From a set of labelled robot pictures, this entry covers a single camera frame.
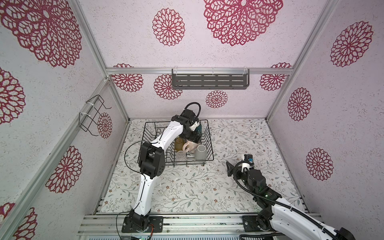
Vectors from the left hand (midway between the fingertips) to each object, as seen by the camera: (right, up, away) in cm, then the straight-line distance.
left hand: (193, 141), depth 95 cm
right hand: (+23, -10, -14) cm, 28 cm away
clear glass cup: (-8, -9, -6) cm, 13 cm away
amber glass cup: (-9, -2, +1) cm, 10 cm away
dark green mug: (+4, +8, +5) cm, 10 cm away
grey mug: (+4, -7, -7) cm, 11 cm away
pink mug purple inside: (-3, -3, -1) cm, 4 cm away
